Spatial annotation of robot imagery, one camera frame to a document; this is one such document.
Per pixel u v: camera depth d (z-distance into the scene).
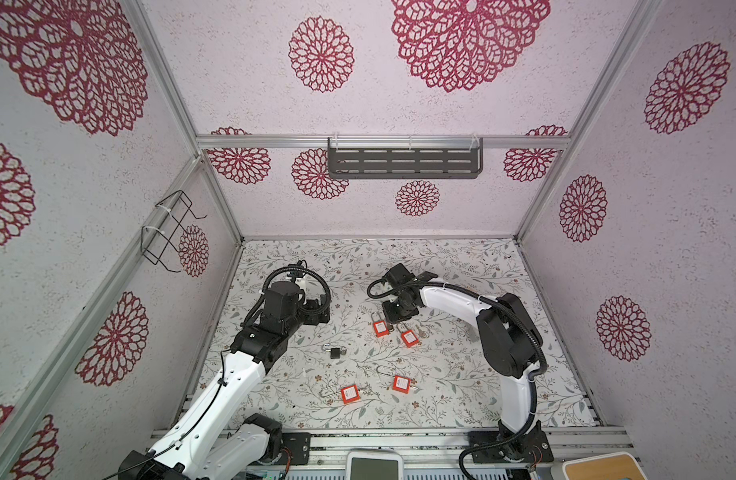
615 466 0.67
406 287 0.71
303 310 0.65
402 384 0.83
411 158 0.94
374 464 0.69
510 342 0.52
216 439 0.45
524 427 0.61
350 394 0.81
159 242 0.75
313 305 0.68
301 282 0.68
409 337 0.92
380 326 0.95
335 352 0.90
